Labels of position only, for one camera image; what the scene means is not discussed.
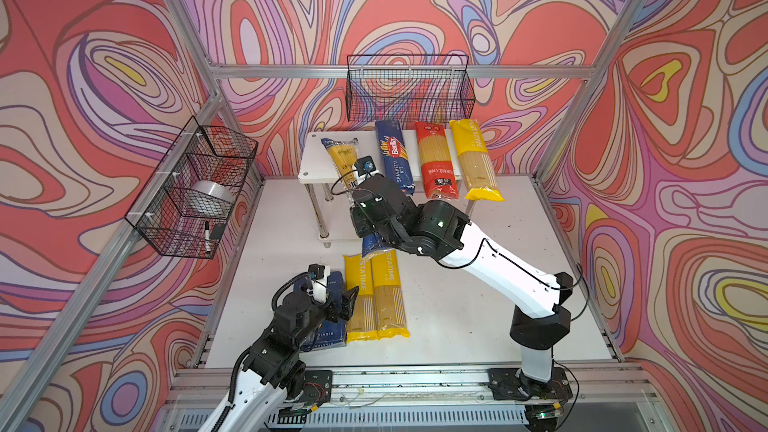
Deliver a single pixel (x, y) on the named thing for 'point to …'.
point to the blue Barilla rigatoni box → (330, 334)
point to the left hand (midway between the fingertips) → (346, 284)
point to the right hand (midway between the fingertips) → (365, 208)
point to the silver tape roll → (214, 190)
